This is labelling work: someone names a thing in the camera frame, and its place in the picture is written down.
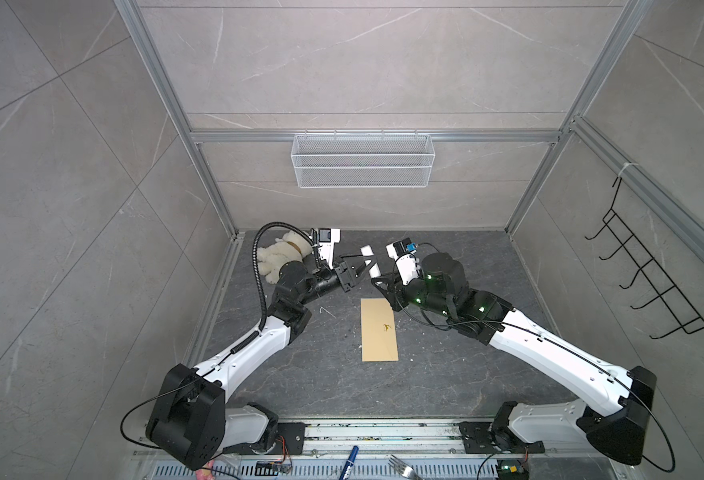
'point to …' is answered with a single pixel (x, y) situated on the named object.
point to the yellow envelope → (379, 340)
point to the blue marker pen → (352, 457)
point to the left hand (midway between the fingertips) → (375, 255)
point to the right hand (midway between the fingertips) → (376, 276)
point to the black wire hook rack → (685, 314)
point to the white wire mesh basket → (363, 161)
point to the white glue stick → (370, 260)
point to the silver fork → (403, 468)
